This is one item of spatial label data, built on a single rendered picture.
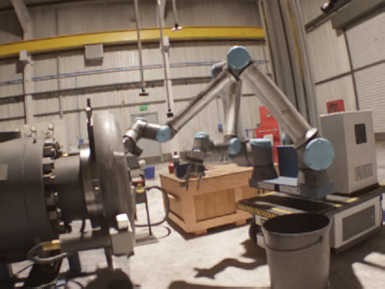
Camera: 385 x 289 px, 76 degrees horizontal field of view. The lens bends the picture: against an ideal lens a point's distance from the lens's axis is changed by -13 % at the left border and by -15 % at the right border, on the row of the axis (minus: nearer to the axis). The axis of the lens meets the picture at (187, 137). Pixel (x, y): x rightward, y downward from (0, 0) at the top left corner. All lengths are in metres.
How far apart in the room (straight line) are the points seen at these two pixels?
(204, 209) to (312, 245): 1.34
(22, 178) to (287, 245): 1.13
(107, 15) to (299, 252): 13.11
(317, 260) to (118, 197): 0.85
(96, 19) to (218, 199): 11.95
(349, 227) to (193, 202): 1.20
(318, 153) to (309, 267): 0.51
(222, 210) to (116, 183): 1.44
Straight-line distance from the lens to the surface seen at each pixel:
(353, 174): 1.88
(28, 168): 1.30
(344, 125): 1.81
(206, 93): 1.56
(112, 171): 1.15
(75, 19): 13.77
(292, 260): 1.22
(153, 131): 1.48
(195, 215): 2.35
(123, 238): 1.12
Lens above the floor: 0.78
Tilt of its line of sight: 1 degrees up
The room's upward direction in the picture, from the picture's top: 7 degrees counter-clockwise
